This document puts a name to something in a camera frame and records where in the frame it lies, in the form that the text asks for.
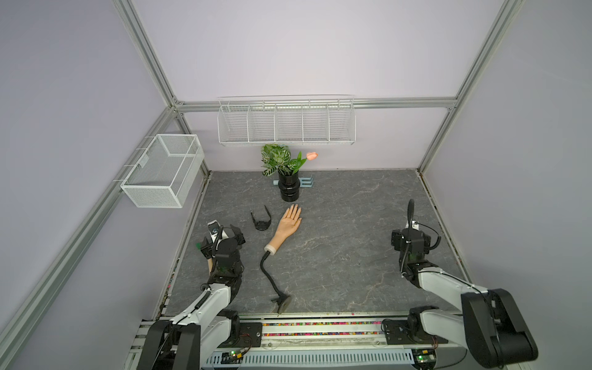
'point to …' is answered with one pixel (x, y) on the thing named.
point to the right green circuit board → (424, 358)
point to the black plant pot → (289, 186)
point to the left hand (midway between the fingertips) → (221, 231)
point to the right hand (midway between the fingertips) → (412, 231)
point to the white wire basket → (163, 175)
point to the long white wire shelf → (287, 119)
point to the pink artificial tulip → (311, 156)
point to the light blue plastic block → (304, 182)
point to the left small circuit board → (231, 358)
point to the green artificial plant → (276, 157)
